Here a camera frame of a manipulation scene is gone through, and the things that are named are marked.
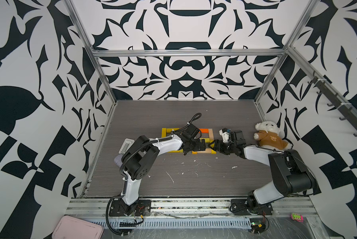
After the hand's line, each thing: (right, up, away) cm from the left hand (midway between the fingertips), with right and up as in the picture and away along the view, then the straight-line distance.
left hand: (199, 145), depth 92 cm
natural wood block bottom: (+3, -4, -1) cm, 5 cm away
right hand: (+7, 0, +1) cm, 7 cm away
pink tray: (-62, -33, -24) cm, 74 cm away
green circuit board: (+24, -34, -21) cm, 47 cm away
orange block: (+5, +8, +13) cm, 16 cm away
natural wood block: (+9, +6, +8) cm, 13 cm away
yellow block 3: (+6, -2, -8) cm, 10 cm away
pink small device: (+42, -29, -22) cm, 56 cm away
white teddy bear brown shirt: (+41, +6, -1) cm, 42 cm away
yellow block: (-12, +2, -25) cm, 27 cm away
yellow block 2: (+6, +2, +7) cm, 9 cm away
